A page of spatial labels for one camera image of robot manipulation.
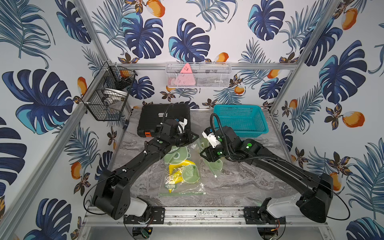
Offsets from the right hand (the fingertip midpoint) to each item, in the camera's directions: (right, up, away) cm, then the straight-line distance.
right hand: (204, 150), depth 74 cm
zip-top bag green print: (+7, -10, +8) cm, 14 cm away
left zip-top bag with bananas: (-5, -20, +9) cm, 23 cm away
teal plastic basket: (+37, +16, +40) cm, 57 cm away
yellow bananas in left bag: (-15, -15, +10) cm, 24 cm away
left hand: (-2, +8, +3) cm, 9 cm away
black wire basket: (-54, +28, +10) cm, 62 cm away
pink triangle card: (-10, +42, +16) cm, 46 cm away
